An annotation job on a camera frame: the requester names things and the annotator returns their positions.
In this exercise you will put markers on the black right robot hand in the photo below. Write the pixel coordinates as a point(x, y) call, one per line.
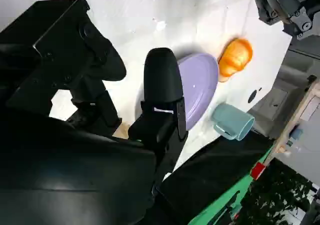
point(62, 160)

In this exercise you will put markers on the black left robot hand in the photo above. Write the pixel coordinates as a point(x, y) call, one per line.
point(280, 2)

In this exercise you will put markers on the beige towel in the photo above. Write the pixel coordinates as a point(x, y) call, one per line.
point(122, 132)

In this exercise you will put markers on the grey machine cabinet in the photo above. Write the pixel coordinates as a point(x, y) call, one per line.
point(295, 60)

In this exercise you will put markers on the orange and white toy bread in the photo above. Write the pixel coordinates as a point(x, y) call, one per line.
point(236, 57)

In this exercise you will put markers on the light wooden desk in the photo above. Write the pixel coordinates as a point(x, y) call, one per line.
point(308, 107)

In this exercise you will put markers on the lilac plate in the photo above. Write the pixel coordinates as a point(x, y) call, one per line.
point(200, 85)

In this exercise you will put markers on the pale green mug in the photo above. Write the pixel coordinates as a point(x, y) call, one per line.
point(230, 116)

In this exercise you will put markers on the black backdrop cloth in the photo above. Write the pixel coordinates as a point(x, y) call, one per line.
point(212, 165)

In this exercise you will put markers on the red block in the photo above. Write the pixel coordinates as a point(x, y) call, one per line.
point(258, 171)

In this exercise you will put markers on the green leafy plants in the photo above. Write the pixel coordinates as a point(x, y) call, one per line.
point(280, 197)

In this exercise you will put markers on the green frame panel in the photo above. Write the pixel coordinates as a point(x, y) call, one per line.
point(225, 200)

